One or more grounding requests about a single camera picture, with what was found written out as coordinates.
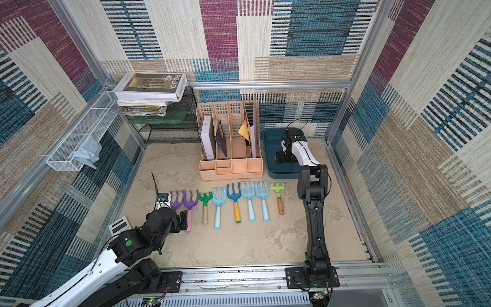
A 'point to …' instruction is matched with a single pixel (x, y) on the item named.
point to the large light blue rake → (218, 201)
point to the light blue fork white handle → (263, 196)
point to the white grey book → (208, 137)
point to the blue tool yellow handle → (235, 196)
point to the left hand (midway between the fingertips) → (176, 212)
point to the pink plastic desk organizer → (229, 133)
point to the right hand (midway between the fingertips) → (285, 158)
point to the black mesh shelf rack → (187, 132)
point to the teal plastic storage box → (272, 144)
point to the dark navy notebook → (220, 138)
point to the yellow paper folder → (243, 130)
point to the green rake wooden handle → (205, 199)
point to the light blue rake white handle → (249, 196)
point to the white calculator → (119, 226)
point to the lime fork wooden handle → (278, 188)
